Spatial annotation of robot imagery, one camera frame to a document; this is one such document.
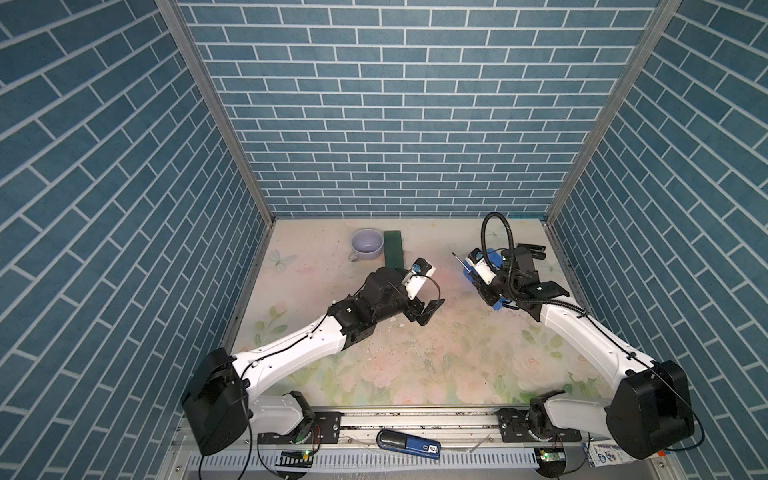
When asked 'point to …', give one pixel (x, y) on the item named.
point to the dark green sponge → (393, 250)
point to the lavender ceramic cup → (366, 244)
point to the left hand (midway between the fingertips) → (431, 289)
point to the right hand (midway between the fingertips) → (477, 274)
